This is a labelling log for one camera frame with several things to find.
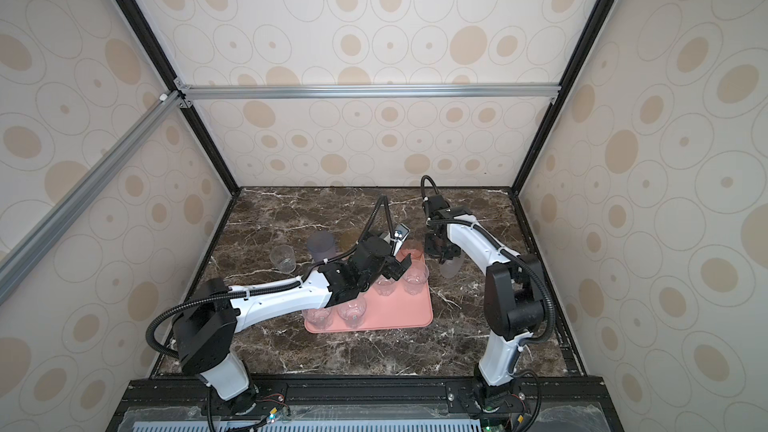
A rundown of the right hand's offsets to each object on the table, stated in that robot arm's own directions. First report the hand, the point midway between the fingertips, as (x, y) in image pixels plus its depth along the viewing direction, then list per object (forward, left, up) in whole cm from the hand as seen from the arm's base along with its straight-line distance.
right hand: (440, 252), depth 92 cm
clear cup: (-18, +36, -6) cm, 41 cm away
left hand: (-4, +12, +13) cm, 18 cm away
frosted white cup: (-3, -3, -5) cm, 7 cm away
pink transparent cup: (-6, +8, +8) cm, 13 cm away
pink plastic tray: (-12, +12, -8) cm, 19 cm away
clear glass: (-5, +8, -7) cm, 12 cm away
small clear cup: (+3, +51, -7) cm, 52 cm away
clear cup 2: (-16, +27, -7) cm, 32 cm away
